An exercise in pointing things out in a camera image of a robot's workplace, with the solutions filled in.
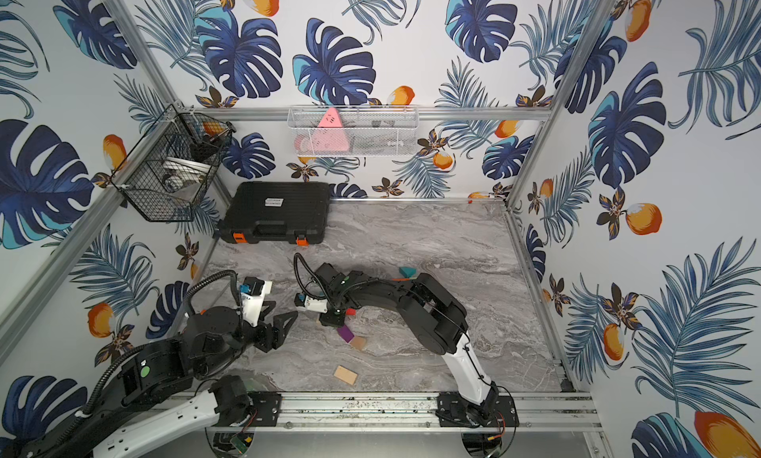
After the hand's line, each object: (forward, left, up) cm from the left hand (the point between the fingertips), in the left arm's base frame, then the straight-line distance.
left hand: (286, 307), depth 66 cm
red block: (+12, -11, -26) cm, 30 cm away
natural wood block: (-7, -12, -25) cm, 29 cm away
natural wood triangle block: (+2, -15, -25) cm, 29 cm away
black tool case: (+45, +21, -19) cm, 53 cm away
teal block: (+25, -28, -23) cm, 44 cm away
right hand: (+10, -4, -25) cm, 28 cm away
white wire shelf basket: (+62, -7, +6) cm, 63 cm away
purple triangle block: (+4, -11, -25) cm, 27 cm away
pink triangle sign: (+52, -2, +10) cm, 53 cm away
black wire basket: (+33, +38, +10) cm, 51 cm away
